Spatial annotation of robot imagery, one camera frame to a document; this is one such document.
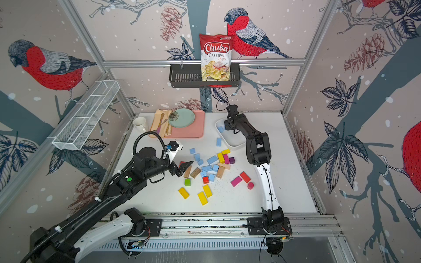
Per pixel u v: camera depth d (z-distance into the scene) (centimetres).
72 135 70
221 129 107
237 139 101
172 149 60
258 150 67
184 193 83
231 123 86
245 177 89
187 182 87
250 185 86
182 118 119
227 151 101
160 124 114
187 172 68
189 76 95
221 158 95
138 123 107
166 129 110
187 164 66
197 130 112
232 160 95
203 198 83
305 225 75
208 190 86
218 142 104
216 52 84
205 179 87
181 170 64
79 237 44
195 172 90
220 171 90
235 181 88
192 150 99
